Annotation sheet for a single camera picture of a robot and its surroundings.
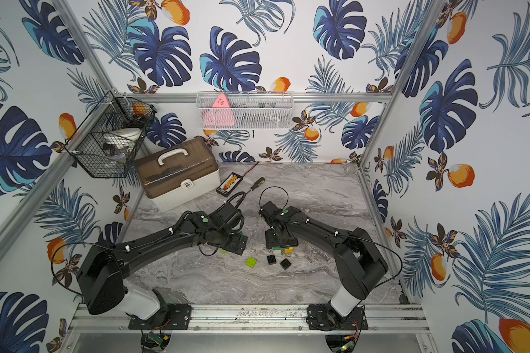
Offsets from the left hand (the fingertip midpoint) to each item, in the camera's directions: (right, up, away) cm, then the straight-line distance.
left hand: (236, 241), depth 81 cm
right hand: (+16, -2, +6) cm, 17 cm away
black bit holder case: (-8, +22, +29) cm, 37 cm away
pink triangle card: (-8, +50, +9) cm, 51 cm away
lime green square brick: (-3, -1, -8) cm, 9 cm away
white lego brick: (+15, -5, +7) cm, 18 cm away
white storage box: (-25, +26, +9) cm, 37 cm away
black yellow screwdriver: (+9, +23, +31) cm, 40 cm away
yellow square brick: (+20, -6, +7) cm, 22 cm away
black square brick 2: (+18, -10, +4) cm, 21 cm away
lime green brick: (+5, -9, +5) cm, 12 cm away
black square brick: (+13, -8, +5) cm, 16 cm away
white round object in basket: (-40, +38, -1) cm, 55 cm away
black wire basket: (-52, +37, +5) cm, 64 cm away
